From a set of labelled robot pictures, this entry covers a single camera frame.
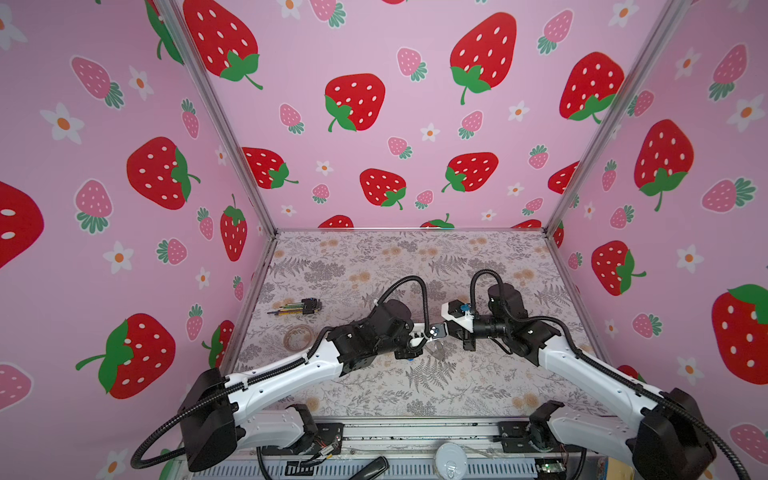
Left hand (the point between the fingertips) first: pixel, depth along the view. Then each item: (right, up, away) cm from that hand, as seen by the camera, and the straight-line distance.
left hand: (426, 325), depth 74 cm
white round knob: (+5, -29, -8) cm, 30 cm away
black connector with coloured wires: (-37, +1, +23) cm, 44 cm away
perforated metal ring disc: (0, +2, -14) cm, 14 cm away
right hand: (+2, 0, +1) cm, 3 cm away
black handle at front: (-12, -31, -7) cm, 34 cm away
